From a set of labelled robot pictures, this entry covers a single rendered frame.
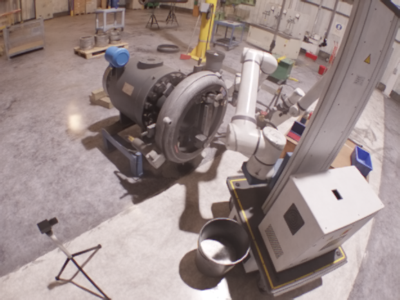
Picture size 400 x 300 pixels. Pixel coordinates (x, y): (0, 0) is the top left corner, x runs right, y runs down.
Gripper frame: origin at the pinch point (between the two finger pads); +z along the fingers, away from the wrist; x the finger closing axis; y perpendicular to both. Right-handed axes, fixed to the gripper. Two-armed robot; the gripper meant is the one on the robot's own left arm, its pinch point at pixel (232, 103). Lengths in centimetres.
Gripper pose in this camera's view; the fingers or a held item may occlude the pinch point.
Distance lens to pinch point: 230.0
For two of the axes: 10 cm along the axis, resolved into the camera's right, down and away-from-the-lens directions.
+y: 9.2, -1.4, 3.7
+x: -3.7, -6.5, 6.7
